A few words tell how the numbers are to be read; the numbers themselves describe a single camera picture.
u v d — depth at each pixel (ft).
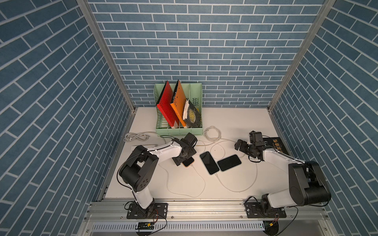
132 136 3.25
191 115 3.16
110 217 2.48
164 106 2.87
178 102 2.90
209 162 2.92
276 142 3.25
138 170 1.54
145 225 2.36
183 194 2.57
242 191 2.65
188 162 2.90
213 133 3.48
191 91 3.41
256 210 2.42
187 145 2.28
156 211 2.38
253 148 2.36
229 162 3.07
